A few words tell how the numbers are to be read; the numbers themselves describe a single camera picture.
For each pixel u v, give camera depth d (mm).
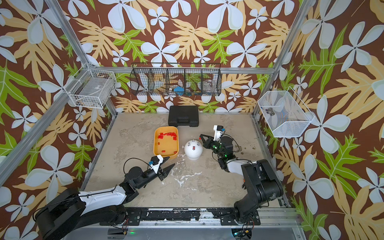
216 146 776
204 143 829
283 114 841
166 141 1031
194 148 876
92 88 861
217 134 802
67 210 422
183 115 1108
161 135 1051
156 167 663
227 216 731
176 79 978
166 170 705
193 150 883
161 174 689
